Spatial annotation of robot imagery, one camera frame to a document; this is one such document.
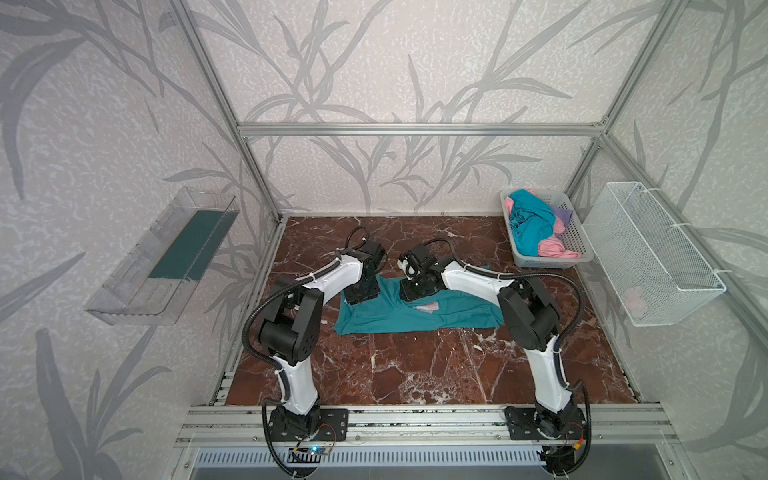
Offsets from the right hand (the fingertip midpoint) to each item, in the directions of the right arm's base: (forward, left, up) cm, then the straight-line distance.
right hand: (403, 284), depth 96 cm
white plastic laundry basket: (+18, -61, +3) cm, 64 cm away
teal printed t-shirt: (-8, -13, -3) cm, 15 cm away
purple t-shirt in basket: (+29, -61, +3) cm, 67 cm away
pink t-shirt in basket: (+13, -50, +3) cm, 52 cm away
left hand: (-2, +10, +1) cm, 11 cm away
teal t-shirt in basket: (+23, -46, +6) cm, 52 cm away
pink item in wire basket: (-16, -58, +17) cm, 62 cm away
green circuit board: (-44, +20, -2) cm, 49 cm away
